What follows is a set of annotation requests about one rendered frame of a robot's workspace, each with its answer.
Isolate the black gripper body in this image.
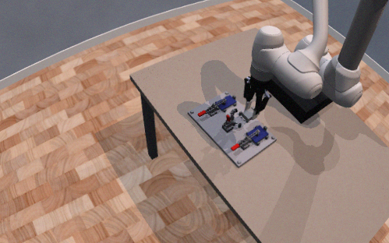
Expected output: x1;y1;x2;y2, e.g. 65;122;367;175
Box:
250;76;270;95

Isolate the blue rectangular block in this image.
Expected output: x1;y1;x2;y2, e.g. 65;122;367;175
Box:
218;95;237;111

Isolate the blue rectangular plate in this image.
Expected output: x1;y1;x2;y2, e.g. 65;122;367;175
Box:
246;125;269;145

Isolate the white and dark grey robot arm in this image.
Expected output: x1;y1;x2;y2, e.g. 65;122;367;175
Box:
250;0;388;107

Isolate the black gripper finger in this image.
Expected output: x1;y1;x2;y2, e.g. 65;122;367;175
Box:
252;88;271;120
243;76;255;111

